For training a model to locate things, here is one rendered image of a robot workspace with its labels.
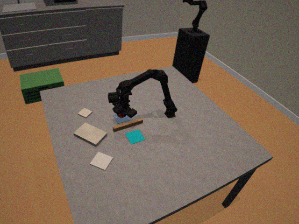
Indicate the brown rectangular bar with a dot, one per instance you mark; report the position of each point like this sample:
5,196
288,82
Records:
127,125

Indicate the beige flat rectangular slab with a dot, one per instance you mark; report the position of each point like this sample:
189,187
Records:
90,134

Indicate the small beige flat square pad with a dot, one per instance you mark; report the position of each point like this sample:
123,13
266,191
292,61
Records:
85,113

